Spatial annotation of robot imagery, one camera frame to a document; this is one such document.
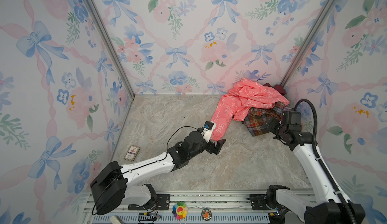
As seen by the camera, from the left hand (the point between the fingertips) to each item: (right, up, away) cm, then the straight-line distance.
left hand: (219, 134), depth 73 cm
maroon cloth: (+50, +29, +39) cm, 70 cm away
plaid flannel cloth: (+27, +8, +20) cm, 34 cm away
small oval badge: (-7, -37, -3) cm, 38 cm away
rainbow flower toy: (-19, -35, -3) cm, 40 cm away
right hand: (+29, +4, +6) cm, 30 cm away
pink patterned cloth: (+24, +22, +32) cm, 45 cm away
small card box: (-49, -14, +15) cm, 53 cm away
